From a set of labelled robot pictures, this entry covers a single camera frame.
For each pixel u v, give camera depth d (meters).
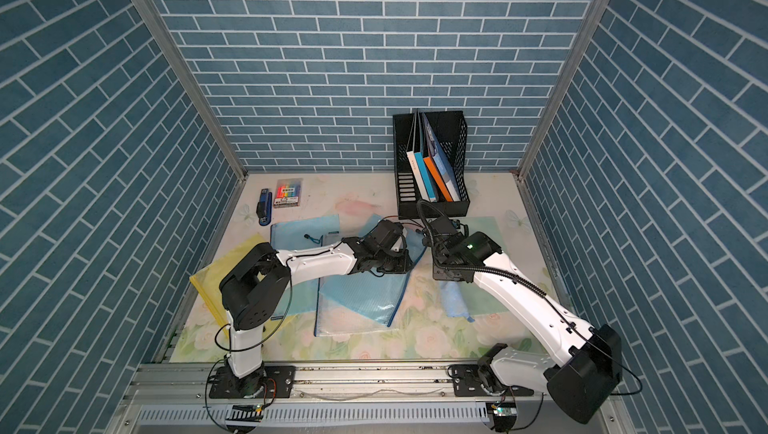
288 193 1.12
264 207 1.07
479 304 0.87
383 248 0.73
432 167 0.90
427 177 0.94
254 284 0.53
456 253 0.54
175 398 0.75
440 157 0.89
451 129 1.01
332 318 0.84
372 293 0.87
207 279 0.92
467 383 0.73
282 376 0.75
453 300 0.71
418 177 0.94
